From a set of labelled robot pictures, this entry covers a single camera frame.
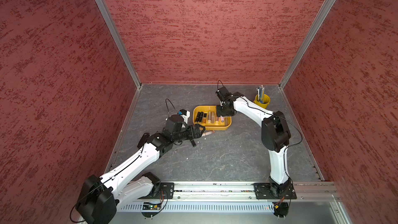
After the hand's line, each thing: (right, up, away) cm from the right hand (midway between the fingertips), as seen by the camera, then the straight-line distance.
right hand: (222, 115), depth 96 cm
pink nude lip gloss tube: (-9, -11, -2) cm, 14 cm away
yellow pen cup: (+31, +9, +5) cm, 32 cm away
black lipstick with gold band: (-15, -1, +5) cm, 16 cm away
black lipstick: (-18, -16, -6) cm, 25 cm away
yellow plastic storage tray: (-1, -7, +2) cm, 7 cm away
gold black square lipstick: (-11, -4, +3) cm, 12 cm away
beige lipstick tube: (-3, -4, +4) cm, 6 cm away
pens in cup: (+25, +16, 0) cm, 29 cm away
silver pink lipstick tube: (-8, -2, +4) cm, 9 cm away
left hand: (-15, -7, -17) cm, 24 cm away
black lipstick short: (-14, -2, +5) cm, 15 cm away
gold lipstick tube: (-6, -2, +5) cm, 8 cm away
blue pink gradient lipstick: (0, -3, +4) cm, 5 cm away
